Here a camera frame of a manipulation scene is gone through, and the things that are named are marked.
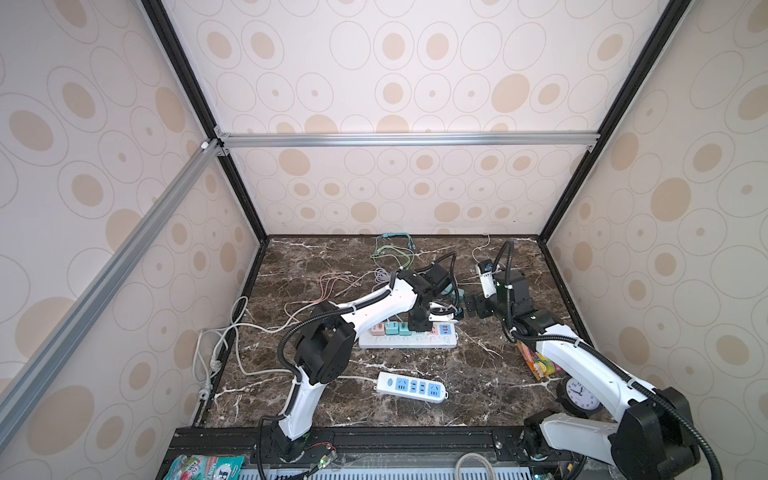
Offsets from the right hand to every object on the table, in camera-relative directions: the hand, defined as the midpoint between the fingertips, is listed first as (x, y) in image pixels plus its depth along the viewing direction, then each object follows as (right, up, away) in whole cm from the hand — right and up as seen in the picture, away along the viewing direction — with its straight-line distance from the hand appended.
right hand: (483, 288), depth 85 cm
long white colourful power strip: (-11, -15, +5) cm, 19 cm away
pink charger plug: (-30, -12, +2) cm, 32 cm away
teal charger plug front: (-26, -12, +2) cm, 29 cm away
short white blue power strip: (-21, -27, -4) cm, 34 cm away
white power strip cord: (-76, -9, +13) cm, 77 cm away
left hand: (-15, -8, +2) cm, 17 cm away
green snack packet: (-71, -40, -17) cm, 84 cm away
